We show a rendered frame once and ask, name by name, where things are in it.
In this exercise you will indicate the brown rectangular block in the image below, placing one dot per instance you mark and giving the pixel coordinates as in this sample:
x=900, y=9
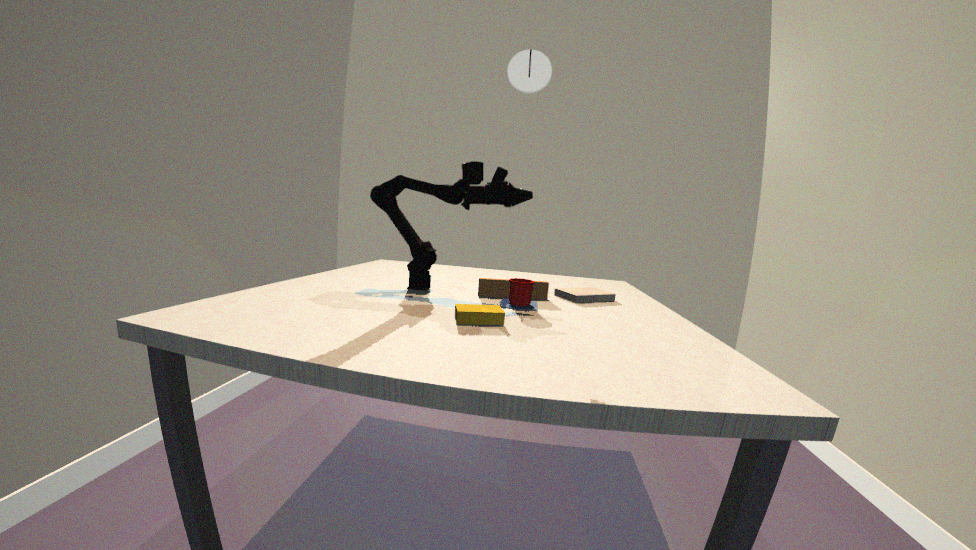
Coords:
x=501, y=288

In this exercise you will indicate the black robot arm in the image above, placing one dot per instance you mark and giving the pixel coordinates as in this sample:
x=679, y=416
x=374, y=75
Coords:
x=422, y=252

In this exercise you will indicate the yellow rectangular block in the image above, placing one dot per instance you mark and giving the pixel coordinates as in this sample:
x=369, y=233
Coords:
x=479, y=314

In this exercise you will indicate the red plastic cup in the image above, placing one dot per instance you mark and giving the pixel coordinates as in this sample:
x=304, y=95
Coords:
x=520, y=291

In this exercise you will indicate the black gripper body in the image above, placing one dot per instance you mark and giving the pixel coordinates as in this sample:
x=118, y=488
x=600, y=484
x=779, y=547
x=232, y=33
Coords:
x=496, y=195

